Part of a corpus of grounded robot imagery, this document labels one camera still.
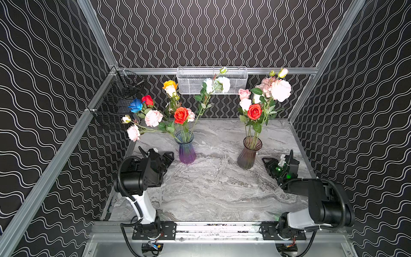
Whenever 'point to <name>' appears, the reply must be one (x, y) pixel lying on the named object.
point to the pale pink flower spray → (191, 115)
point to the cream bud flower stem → (173, 105)
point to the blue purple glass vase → (187, 153)
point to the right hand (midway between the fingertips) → (265, 160)
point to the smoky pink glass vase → (246, 158)
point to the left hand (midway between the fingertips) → (178, 154)
